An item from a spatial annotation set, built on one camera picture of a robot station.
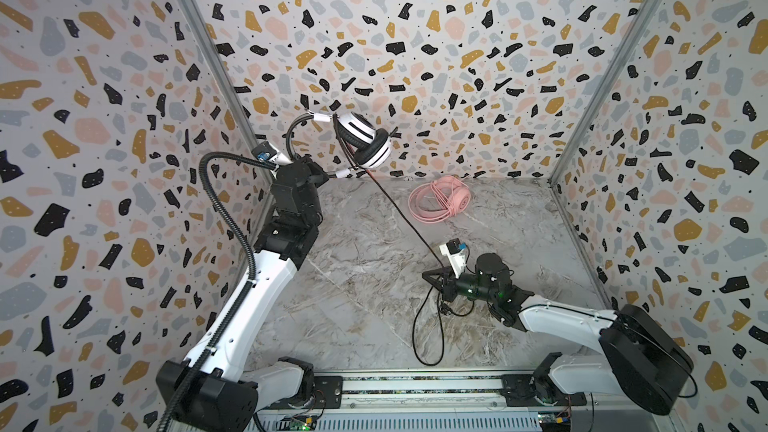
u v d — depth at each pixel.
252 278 0.44
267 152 0.55
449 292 0.73
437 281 0.78
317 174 0.49
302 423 0.70
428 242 0.76
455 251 0.72
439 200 1.12
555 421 0.72
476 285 0.70
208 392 0.36
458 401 0.73
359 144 0.64
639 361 0.43
